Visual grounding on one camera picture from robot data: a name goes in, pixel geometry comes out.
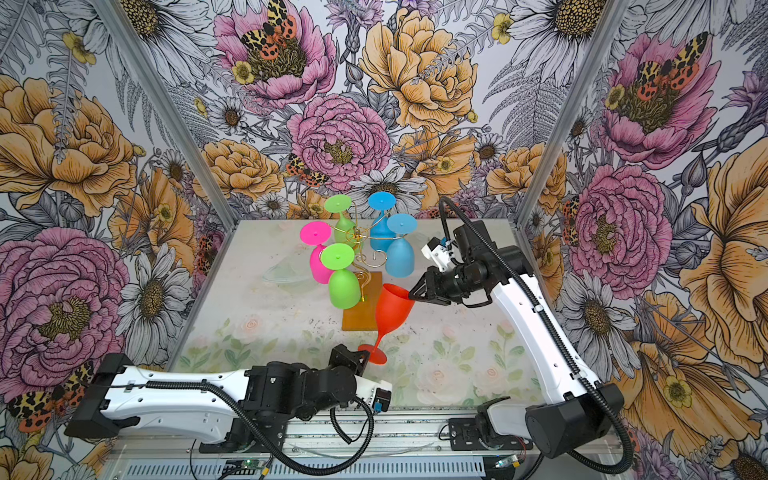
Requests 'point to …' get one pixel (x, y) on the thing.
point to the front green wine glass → (344, 291)
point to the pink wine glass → (315, 233)
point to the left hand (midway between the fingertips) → (358, 349)
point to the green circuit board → (252, 464)
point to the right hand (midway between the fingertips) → (415, 306)
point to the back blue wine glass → (379, 235)
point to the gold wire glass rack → (360, 234)
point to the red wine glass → (394, 306)
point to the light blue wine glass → (400, 256)
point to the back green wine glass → (344, 230)
